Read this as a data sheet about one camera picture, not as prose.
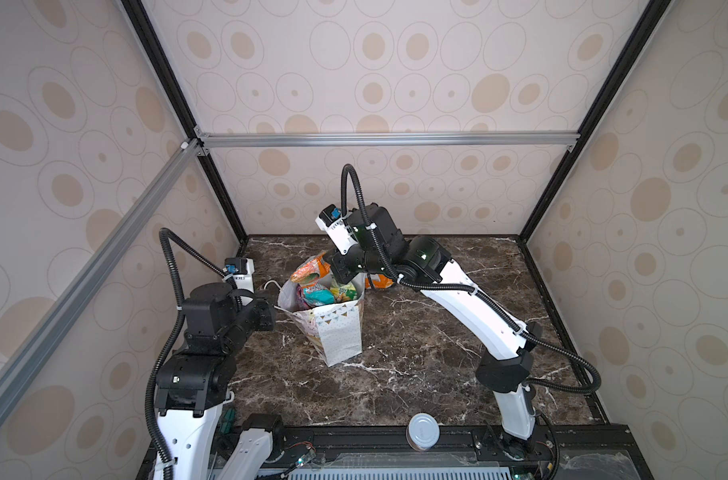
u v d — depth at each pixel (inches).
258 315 21.4
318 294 30.5
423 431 28.2
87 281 21.6
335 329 29.4
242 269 20.3
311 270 25.1
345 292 31.3
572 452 28.9
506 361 18.6
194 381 15.1
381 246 18.4
